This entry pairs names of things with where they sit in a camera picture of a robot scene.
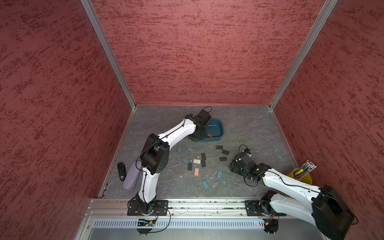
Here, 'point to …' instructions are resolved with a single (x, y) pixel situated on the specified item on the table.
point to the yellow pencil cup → (306, 179)
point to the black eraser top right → (219, 147)
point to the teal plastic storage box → (214, 130)
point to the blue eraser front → (205, 184)
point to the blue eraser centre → (185, 160)
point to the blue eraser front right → (219, 175)
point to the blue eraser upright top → (179, 150)
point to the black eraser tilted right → (225, 152)
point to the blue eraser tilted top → (190, 149)
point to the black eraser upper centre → (203, 156)
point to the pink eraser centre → (196, 171)
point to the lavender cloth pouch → (133, 175)
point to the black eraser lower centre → (203, 161)
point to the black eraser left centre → (189, 166)
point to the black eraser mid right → (223, 159)
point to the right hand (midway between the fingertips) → (235, 169)
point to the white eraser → (197, 161)
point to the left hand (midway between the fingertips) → (198, 139)
